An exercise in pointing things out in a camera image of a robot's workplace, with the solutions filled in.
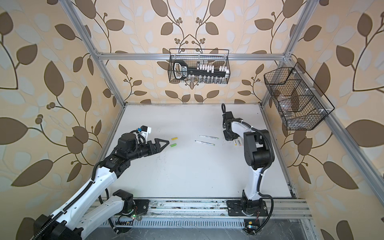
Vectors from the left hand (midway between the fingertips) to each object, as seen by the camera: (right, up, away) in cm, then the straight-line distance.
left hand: (165, 143), depth 74 cm
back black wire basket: (+18, +36, +14) cm, 43 cm away
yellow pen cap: (0, -1, +27) cm, 27 cm away
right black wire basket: (+68, +20, 0) cm, 71 cm away
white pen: (+41, -3, +24) cm, 48 cm away
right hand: (+41, 0, +25) cm, 48 cm away
